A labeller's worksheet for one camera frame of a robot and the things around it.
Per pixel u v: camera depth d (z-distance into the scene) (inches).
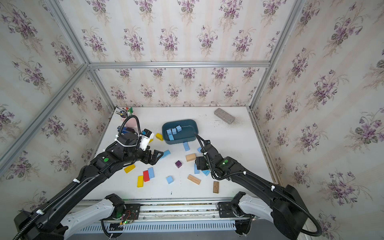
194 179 33.0
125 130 40.4
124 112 40.9
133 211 28.7
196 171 34.7
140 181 32.5
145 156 25.1
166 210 29.4
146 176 33.0
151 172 34.5
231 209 25.7
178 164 34.7
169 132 39.8
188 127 42.4
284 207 15.5
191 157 35.5
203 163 28.7
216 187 31.5
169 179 32.8
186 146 38.6
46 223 14.8
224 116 44.0
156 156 25.7
